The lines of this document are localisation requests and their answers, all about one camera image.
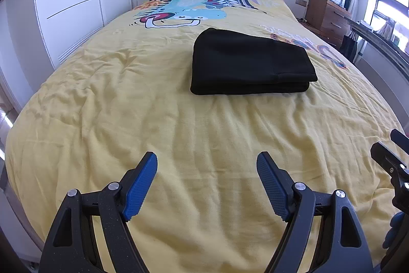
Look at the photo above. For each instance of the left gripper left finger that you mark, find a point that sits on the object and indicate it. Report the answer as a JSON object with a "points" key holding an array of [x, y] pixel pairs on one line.
{"points": [[71, 243]]}

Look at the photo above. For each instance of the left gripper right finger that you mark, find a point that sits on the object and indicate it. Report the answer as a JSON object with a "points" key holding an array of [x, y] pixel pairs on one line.
{"points": [[340, 246]]}

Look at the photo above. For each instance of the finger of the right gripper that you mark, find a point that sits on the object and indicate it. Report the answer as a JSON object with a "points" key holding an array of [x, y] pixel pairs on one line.
{"points": [[396, 170], [399, 139]]}

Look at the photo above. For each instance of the black pants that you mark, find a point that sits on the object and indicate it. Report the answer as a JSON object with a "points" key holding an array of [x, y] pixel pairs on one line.
{"points": [[232, 63]]}

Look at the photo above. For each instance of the long desk by window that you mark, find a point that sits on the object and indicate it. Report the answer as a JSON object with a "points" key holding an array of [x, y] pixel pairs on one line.
{"points": [[390, 51]]}

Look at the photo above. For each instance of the dark bag by dresser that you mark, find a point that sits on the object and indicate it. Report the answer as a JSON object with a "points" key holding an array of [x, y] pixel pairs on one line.
{"points": [[352, 47]]}

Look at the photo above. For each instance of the wooden drawer chest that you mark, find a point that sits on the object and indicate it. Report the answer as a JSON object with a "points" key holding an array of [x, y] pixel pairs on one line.
{"points": [[329, 20]]}

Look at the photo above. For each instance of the yellow cartoon bed cover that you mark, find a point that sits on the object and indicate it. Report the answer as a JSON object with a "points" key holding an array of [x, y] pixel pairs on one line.
{"points": [[126, 91]]}

